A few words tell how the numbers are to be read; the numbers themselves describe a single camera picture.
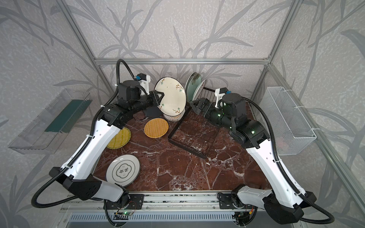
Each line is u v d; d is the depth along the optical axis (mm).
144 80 574
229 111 423
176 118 1104
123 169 845
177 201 753
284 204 373
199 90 805
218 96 537
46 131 645
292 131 603
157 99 577
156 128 1042
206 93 943
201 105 502
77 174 390
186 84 806
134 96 504
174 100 750
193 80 818
